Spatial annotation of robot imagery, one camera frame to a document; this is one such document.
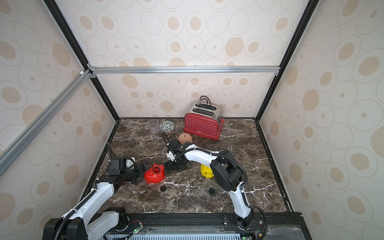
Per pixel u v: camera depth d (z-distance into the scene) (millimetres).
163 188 853
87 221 433
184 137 970
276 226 740
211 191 839
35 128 593
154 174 805
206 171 833
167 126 1129
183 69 925
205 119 963
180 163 763
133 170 755
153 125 1122
